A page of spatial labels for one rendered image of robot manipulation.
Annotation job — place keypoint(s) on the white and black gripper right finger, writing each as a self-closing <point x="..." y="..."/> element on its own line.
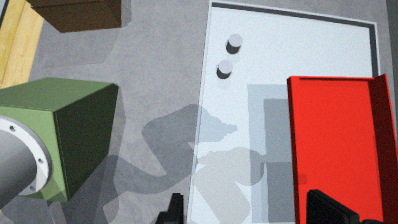
<point x="323" y="209"/>

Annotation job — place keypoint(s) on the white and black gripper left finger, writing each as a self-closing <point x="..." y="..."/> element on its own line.
<point x="175" y="212"/>

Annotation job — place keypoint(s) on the brown cardboard box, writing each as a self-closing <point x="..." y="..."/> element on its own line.
<point x="79" y="15"/>

